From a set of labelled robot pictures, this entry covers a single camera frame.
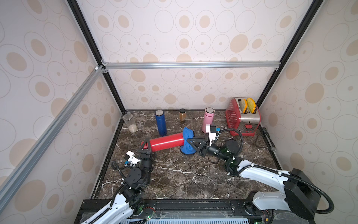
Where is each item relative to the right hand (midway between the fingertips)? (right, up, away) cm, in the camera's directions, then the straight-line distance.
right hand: (187, 146), depth 63 cm
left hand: (-15, +2, +4) cm, 16 cm away
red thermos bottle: (-7, +2, +3) cm, 8 cm away
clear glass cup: (-39, +14, +32) cm, 53 cm away
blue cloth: (0, -2, +2) cm, 3 cm away
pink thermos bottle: (+15, +14, +31) cm, 37 cm away
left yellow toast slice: (+40, +23, +34) cm, 57 cm away
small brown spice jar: (-2, +17, +46) cm, 49 cm away
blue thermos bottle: (-17, +11, +32) cm, 37 cm away
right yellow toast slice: (+46, +23, +33) cm, 61 cm away
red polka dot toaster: (+42, +10, +31) cm, 53 cm away
